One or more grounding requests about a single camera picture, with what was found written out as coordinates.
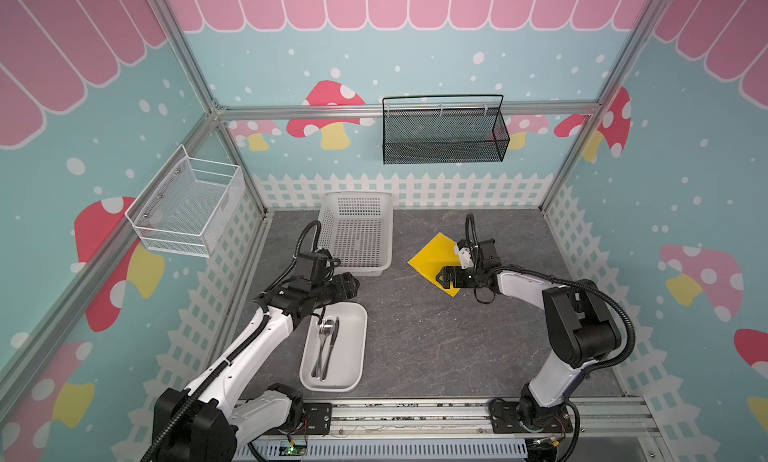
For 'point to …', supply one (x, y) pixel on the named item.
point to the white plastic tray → (333, 358)
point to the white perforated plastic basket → (357, 227)
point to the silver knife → (327, 358)
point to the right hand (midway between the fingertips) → (448, 275)
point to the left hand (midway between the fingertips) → (348, 291)
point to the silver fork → (322, 333)
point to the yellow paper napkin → (438, 253)
